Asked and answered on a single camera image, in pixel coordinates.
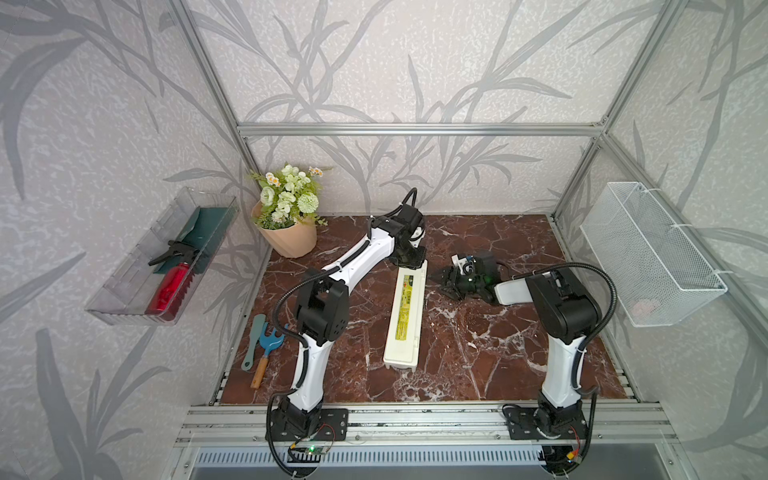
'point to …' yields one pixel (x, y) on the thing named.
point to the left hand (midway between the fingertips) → (421, 264)
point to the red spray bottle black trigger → (172, 286)
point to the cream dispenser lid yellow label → (403, 333)
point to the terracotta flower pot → (295, 241)
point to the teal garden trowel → (256, 327)
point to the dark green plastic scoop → (166, 265)
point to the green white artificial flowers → (289, 197)
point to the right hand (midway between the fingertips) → (432, 281)
